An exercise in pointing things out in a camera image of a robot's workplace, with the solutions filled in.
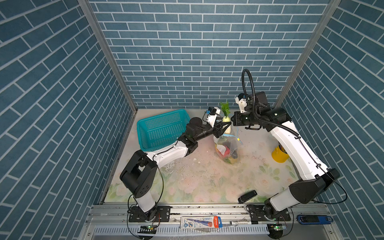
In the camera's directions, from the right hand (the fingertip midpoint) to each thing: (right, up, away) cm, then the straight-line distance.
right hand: (230, 116), depth 74 cm
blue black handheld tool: (+41, -51, -2) cm, 66 cm away
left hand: (-1, -3, -1) cm, 3 cm away
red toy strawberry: (0, -19, +6) cm, 20 cm away
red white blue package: (-15, -51, -3) cm, 53 cm away
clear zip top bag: (+2, -13, +3) cm, 14 cm away
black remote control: (+9, -42, +3) cm, 43 cm away
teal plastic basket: (-43, -9, +34) cm, 56 cm away
